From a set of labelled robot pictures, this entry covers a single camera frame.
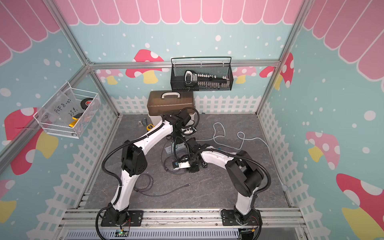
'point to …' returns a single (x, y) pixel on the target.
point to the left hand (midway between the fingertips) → (177, 139)
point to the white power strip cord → (219, 131)
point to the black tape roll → (85, 102)
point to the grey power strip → (169, 150)
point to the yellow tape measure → (149, 126)
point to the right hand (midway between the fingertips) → (186, 165)
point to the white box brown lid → (167, 102)
